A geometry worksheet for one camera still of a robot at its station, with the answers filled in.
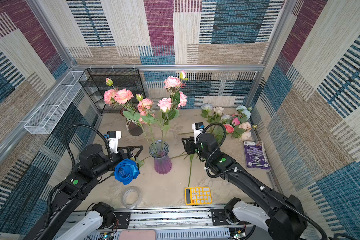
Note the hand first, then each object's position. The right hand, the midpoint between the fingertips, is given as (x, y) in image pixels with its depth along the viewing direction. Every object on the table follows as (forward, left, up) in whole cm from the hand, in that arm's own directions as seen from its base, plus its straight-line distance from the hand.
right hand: (185, 141), depth 77 cm
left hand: (-7, +21, +7) cm, 23 cm away
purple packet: (0, -42, -20) cm, 47 cm away
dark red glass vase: (+19, +32, -12) cm, 40 cm away
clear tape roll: (-20, +33, -19) cm, 43 cm away
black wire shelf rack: (+45, +58, +6) cm, 74 cm away
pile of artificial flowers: (+23, -37, -16) cm, 46 cm away
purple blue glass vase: (-1, +14, -7) cm, 15 cm away
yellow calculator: (-21, -6, -21) cm, 30 cm away
